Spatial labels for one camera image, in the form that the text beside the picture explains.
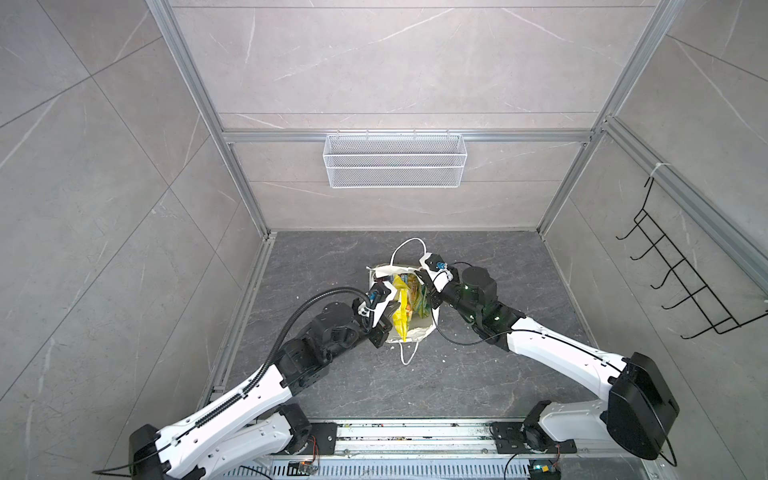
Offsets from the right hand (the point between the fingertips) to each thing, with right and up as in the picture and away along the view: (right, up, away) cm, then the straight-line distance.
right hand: (419, 267), depth 78 cm
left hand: (-6, -6, -11) cm, 14 cm away
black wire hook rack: (+59, -9, -18) cm, 63 cm away
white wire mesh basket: (-6, +36, +23) cm, 43 cm away
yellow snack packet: (-5, -10, -10) cm, 15 cm away
